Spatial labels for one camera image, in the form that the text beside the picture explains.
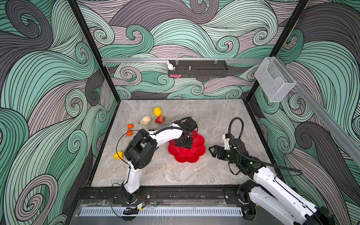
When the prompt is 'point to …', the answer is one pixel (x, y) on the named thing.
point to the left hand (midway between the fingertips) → (187, 144)
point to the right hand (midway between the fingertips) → (212, 150)
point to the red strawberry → (160, 119)
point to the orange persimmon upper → (130, 126)
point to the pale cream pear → (146, 120)
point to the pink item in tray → (175, 76)
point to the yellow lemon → (157, 111)
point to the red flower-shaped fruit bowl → (182, 154)
